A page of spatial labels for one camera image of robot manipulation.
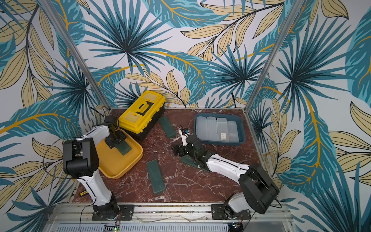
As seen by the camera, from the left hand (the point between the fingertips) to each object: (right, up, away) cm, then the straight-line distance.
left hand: (120, 141), depth 96 cm
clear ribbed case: (+55, +9, +10) cm, 57 cm away
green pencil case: (+4, -3, -3) cm, 6 cm away
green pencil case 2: (+26, -19, -12) cm, 35 cm away
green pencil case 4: (+30, +10, +11) cm, 34 cm away
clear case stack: (+77, +4, +5) cm, 77 cm away
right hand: (+39, +1, -12) cm, 41 cm away
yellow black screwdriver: (-11, -25, -19) cm, 33 cm away
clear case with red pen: (+62, +8, +7) cm, 63 cm away
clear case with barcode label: (+69, +5, +1) cm, 69 cm away
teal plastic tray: (+86, +16, +20) cm, 90 cm away
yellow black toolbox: (+15, +14, -6) cm, 21 cm away
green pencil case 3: (+46, -11, -5) cm, 47 cm away
